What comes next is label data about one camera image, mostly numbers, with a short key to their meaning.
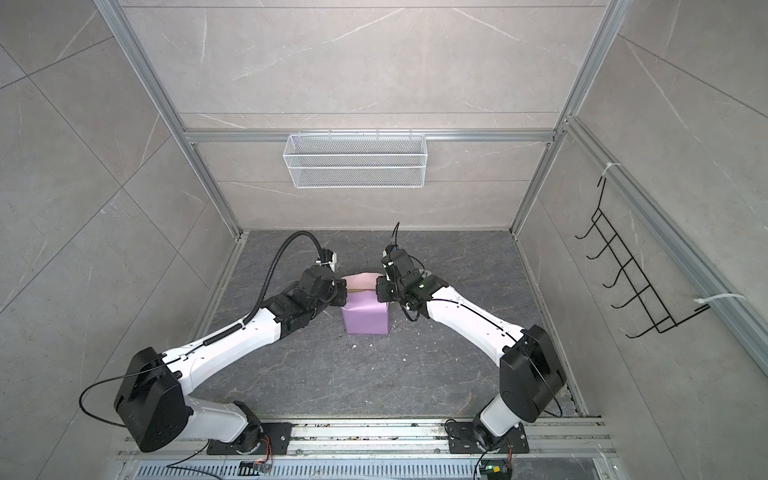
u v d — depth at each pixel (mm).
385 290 749
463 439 729
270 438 730
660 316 591
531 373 423
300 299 622
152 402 400
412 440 746
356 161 1011
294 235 603
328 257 713
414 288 611
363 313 837
